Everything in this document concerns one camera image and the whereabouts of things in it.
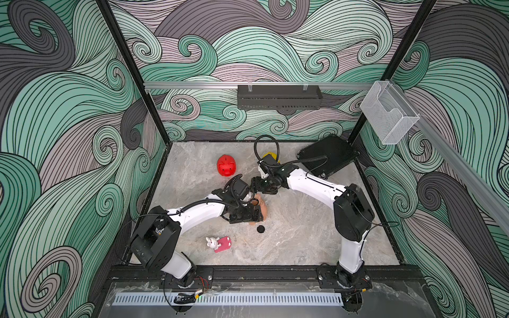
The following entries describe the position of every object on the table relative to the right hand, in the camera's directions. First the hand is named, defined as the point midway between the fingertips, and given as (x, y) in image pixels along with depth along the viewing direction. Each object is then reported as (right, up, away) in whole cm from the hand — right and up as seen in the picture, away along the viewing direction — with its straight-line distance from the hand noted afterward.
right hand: (253, 191), depth 88 cm
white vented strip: (-27, -37, -17) cm, 48 cm away
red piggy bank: (-13, +11, +10) cm, 20 cm away
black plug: (+3, -17, -2) cm, 17 cm away
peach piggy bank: (+2, -4, -3) cm, 5 cm away
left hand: (0, -10, -5) cm, 12 cm away
